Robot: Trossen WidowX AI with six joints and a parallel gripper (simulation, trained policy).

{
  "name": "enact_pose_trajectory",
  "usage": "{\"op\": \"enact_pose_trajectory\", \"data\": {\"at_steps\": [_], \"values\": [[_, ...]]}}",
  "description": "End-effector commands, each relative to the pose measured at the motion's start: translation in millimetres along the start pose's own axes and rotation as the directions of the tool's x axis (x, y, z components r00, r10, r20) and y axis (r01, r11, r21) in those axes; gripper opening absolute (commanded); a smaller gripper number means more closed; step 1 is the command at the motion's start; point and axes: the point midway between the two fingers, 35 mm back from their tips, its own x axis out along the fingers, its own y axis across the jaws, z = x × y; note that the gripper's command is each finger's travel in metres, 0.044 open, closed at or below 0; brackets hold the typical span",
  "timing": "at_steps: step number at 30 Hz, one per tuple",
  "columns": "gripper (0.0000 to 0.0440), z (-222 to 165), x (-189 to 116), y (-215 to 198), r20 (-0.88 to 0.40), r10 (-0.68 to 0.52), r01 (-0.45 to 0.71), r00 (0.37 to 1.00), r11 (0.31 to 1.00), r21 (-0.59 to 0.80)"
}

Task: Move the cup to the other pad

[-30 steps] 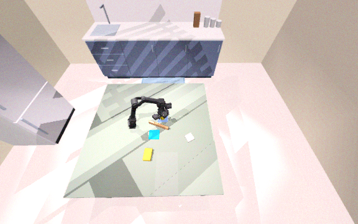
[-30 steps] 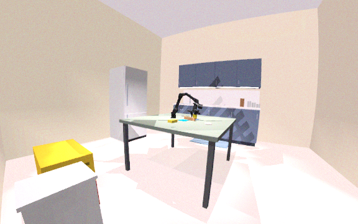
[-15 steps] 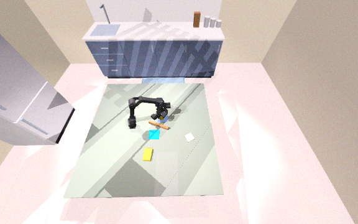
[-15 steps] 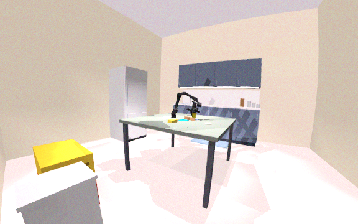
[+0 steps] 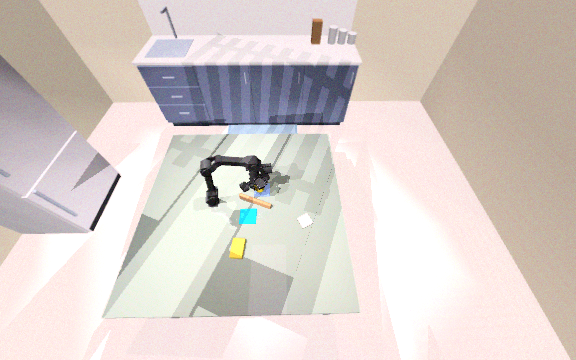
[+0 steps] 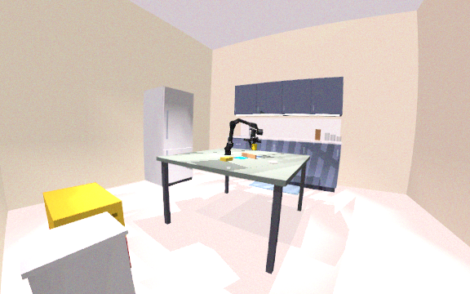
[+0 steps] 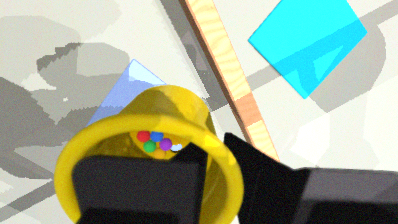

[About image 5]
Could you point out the light wooden plank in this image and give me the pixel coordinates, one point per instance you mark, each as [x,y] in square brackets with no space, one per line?
[255,201]

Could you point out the yellow flat block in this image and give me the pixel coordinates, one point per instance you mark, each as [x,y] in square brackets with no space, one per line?
[237,248]

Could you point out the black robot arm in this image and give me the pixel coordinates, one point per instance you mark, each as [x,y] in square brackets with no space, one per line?
[251,162]

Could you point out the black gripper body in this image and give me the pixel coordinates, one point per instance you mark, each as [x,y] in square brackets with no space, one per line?
[245,186]

